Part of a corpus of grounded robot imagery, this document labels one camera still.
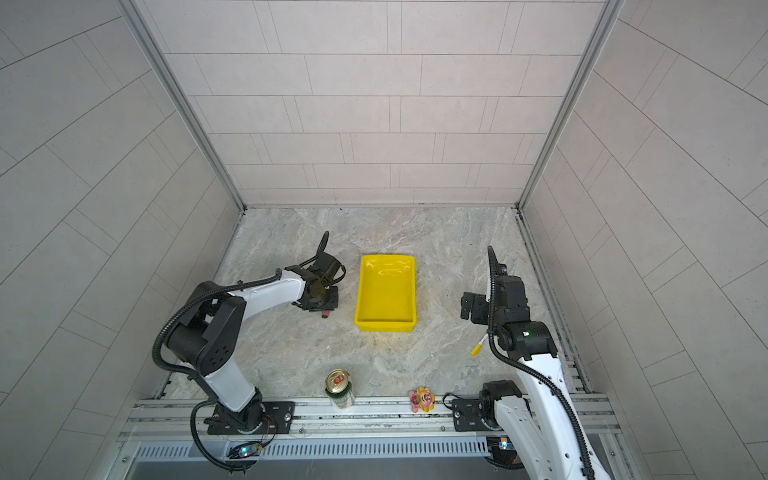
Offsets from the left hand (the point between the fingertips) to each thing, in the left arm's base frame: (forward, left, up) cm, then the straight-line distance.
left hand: (339, 300), depth 93 cm
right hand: (-7, -39, +15) cm, 42 cm away
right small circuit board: (-38, -43, +1) cm, 57 cm away
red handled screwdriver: (-6, +3, +3) cm, 7 cm away
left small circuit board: (-38, +15, +5) cm, 41 cm away
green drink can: (-27, -5, +12) cm, 30 cm away
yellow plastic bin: (-1, -15, +6) cm, 16 cm away
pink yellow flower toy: (-28, -25, +5) cm, 38 cm away
